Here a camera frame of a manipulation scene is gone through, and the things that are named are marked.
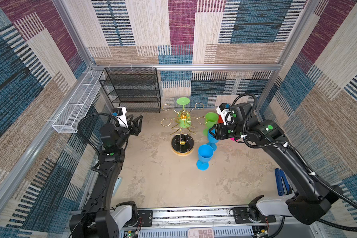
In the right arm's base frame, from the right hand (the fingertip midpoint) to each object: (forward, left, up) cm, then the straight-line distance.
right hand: (215, 132), depth 69 cm
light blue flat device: (-14, +51, -27) cm, 60 cm away
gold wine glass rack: (+14, +15, -27) cm, 34 cm away
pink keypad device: (-36, +8, -29) cm, 46 cm away
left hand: (+10, +37, +3) cm, 39 cm away
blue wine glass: (+9, -3, -21) cm, 23 cm away
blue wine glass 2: (0, +2, -20) cm, 20 cm away
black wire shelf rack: (+49, +47, -11) cm, 69 cm away
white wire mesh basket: (+7, +68, +4) cm, 68 cm away
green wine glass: (+12, +14, -1) cm, 18 cm away
